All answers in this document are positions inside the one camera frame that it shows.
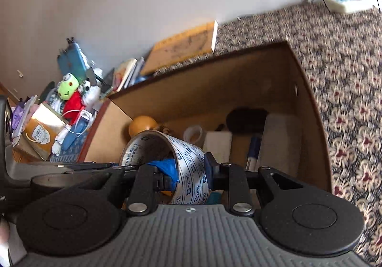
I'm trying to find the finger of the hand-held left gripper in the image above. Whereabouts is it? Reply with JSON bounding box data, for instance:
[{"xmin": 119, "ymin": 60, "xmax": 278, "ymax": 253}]
[{"xmin": 54, "ymin": 161, "xmax": 140, "ymax": 173}]

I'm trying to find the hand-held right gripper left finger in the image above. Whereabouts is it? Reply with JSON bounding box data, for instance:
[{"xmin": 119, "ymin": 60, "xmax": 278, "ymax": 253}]
[{"xmin": 90, "ymin": 159, "xmax": 180, "ymax": 216}]

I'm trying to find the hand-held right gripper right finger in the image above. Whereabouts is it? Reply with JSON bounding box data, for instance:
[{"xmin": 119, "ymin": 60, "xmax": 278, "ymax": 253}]
[{"xmin": 204, "ymin": 152, "xmax": 332, "ymax": 216}]

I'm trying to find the patterned round cup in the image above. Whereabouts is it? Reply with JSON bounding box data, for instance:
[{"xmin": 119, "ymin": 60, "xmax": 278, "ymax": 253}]
[{"xmin": 119, "ymin": 130, "xmax": 213, "ymax": 205}]

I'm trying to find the blue white marker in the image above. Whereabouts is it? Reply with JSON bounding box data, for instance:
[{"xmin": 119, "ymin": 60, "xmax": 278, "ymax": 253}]
[{"xmin": 245, "ymin": 135, "xmax": 262, "ymax": 172}]

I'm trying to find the clear plastic case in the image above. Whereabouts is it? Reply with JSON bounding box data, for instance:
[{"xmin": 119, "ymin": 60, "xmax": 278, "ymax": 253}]
[{"xmin": 256, "ymin": 114, "xmax": 302, "ymax": 185}]

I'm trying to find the brown cardboard box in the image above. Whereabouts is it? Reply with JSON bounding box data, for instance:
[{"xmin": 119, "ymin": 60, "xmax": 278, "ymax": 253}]
[{"xmin": 76, "ymin": 41, "xmax": 333, "ymax": 206}]

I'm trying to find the person's left hand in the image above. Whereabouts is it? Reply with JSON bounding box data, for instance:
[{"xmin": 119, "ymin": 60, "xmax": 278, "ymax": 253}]
[{"xmin": 0, "ymin": 218, "xmax": 9, "ymax": 259}]

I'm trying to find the clear tape roll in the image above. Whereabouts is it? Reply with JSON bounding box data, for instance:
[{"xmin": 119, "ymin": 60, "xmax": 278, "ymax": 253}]
[{"xmin": 183, "ymin": 125, "xmax": 205, "ymax": 143}]

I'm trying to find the orange dried gourd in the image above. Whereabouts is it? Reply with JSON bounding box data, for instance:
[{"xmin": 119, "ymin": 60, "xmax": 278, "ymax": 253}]
[{"xmin": 128, "ymin": 115, "xmax": 159, "ymax": 138}]

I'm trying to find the purple plastic toy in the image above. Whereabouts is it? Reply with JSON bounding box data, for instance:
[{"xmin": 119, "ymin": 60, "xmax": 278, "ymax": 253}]
[{"xmin": 10, "ymin": 96, "xmax": 38, "ymax": 140}]

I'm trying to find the black pouch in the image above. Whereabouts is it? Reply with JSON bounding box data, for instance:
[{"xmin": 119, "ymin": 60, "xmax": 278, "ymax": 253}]
[{"xmin": 226, "ymin": 108, "xmax": 269, "ymax": 135}]

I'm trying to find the white plush toy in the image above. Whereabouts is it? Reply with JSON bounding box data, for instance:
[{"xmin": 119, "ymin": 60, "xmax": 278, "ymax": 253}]
[{"xmin": 79, "ymin": 67, "xmax": 103, "ymax": 109}]

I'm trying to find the green headed red toy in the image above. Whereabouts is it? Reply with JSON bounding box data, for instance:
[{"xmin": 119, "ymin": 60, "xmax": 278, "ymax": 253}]
[{"xmin": 57, "ymin": 73, "xmax": 85, "ymax": 122}]

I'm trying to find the thin book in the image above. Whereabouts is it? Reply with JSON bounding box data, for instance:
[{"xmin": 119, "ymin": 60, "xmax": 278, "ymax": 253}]
[{"xmin": 113, "ymin": 57, "xmax": 138, "ymax": 93}]

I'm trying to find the blue plastic object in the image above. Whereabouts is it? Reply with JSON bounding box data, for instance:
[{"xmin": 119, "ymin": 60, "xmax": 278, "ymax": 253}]
[{"xmin": 57, "ymin": 37, "xmax": 90, "ymax": 84}]

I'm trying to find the flat cardboard sheet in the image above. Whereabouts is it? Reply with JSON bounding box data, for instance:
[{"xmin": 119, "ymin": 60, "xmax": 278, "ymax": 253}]
[{"xmin": 140, "ymin": 20, "xmax": 219, "ymax": 76}]

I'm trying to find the white power strip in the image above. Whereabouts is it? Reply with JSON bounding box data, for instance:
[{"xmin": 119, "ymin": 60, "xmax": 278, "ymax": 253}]
[{"xmin": 304, "ymin": 0, "xmax": 375, "ymax": 13}]

